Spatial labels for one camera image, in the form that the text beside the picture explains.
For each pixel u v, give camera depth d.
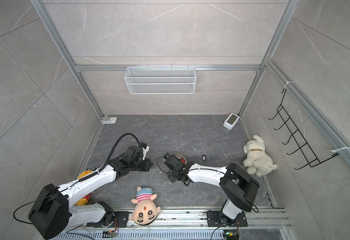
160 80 1.01
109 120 1.14
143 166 0.75
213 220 0.73
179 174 0.64
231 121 1.11
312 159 0.58
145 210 0.69
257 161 0.83
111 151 0.61
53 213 0.40
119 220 0.73
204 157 0.96
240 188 0.44
